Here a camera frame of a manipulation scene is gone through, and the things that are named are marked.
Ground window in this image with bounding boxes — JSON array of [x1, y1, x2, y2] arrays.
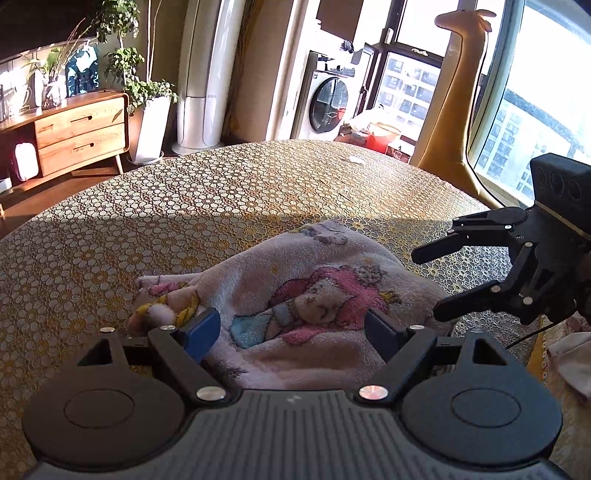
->
[[369, 0, 591, 204]]

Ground white pitcher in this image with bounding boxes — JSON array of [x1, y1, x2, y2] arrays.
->
[[4, 83, 33, 116]]

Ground dark television screen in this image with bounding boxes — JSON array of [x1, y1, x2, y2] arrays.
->
[[0, 0, 100, 63]]

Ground pink and white device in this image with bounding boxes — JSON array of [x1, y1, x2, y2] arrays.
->
[[13, 142, 40, 182]]

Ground blue printed box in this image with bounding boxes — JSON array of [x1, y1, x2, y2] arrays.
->
[[65, 44, 101, 97]]

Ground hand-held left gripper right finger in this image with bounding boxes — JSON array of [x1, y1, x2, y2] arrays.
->
[[358, 307, 522, 407]]

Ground white plastic bag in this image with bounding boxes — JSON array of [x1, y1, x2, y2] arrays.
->
[[346, 106, 402, 134]]

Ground white garment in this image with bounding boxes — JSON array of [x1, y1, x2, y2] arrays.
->
[[547, 330, 591, 404]]

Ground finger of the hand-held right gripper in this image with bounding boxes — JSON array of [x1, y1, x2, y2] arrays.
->
[[410, 208, 529, 266], [433, 241, 575, 326]]

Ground glass vase with plants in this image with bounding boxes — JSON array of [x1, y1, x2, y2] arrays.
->
[[21, 44, 68, 110]]

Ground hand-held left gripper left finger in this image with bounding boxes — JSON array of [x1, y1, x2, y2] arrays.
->
[[76, 307, 227, 407]]

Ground white tower air conditioner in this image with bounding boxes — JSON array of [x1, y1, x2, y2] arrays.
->
[[172, 0, 245, 155]]

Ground cartoon print fleece pajama pants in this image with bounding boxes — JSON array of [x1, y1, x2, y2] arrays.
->
[[129, 219, 455, 391]]

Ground tan giraffe toy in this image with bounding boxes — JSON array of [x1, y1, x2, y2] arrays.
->
[[410, 8, 502, 208]]

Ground potted plant white pot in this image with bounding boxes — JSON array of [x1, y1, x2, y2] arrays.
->
[[92, 0, 178, 164]]

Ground red bucket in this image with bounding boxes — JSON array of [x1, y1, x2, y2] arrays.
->
[[365, 124, 402, 155]]

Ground white washing machine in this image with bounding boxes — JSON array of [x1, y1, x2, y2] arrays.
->
[[291, 51, 370, 141]]

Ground wooden drawer cabinet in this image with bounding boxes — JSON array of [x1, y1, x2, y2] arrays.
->
[[32, 90, 131, 178]]

